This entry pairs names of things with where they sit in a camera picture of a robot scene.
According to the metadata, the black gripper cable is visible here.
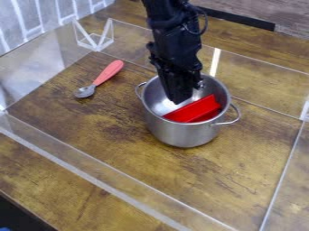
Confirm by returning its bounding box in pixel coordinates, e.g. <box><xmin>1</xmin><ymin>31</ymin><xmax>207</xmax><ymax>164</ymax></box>
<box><xmin>181</xmin><ymin>4</ymin><xmax>209</xmax><ymax>36</ymax></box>

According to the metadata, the silver metal pot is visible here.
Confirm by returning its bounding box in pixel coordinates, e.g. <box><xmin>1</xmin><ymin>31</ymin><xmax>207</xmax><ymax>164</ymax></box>
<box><xmin>135</xmin><ymin>75</ymin><xmax>240</xmax><ymax>148</ymax></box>

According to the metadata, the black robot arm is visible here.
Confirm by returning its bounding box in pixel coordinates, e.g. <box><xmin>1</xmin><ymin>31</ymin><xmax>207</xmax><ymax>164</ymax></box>
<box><xmin>141</xmin><ymin>0</ymin><xmax>204</xmax><ymax>104</ymax></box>

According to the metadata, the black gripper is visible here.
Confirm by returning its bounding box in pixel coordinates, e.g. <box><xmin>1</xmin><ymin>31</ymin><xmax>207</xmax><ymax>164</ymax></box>
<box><xmin>145</xmin><ymin>17</ymin><xmax>203</xmax><ymax>105</ymax></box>

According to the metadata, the clear acrylic triangle bracket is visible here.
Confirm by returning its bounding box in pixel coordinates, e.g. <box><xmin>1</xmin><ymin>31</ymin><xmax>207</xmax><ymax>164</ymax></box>
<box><xmin>72</xmin><ymin>18</ymin><xmax>115</xmax><ymax>51</ymax></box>

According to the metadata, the red plastic block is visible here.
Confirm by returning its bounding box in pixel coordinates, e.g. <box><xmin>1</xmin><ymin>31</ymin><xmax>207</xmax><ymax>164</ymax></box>
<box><xmin>163</xmin><ymin>94</ymin><xmax>220</xmax><ymax>123</ymax></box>

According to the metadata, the spoon with red handle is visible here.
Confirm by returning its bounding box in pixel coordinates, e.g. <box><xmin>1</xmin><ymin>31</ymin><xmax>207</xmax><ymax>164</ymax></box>
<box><xmin>73</xmin><ymin>60</ymin><xmax>124</xmax><ymax>98</ymax></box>

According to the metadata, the black wall strip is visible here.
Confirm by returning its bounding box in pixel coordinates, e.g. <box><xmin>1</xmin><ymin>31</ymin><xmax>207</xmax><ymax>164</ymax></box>
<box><xmin>203</xmin><ymin>7</ymin><xmax>275</xmax><ymax>32</ymax></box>

